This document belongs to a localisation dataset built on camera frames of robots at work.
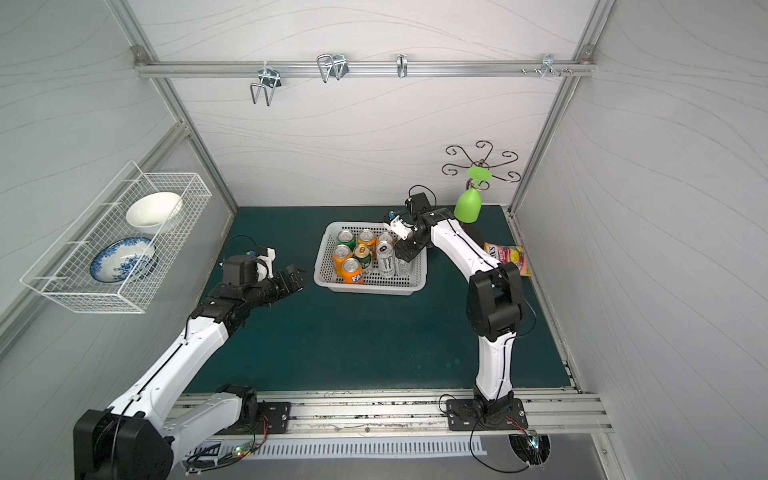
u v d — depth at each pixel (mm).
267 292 684
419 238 786
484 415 654
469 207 926
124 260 650
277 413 736
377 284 984
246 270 621
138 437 375
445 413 748
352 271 902
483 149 948
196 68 777
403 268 952
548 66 764
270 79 785
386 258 908
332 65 759
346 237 982
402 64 724
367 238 982
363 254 932
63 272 568
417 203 747
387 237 975
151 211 744
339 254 931
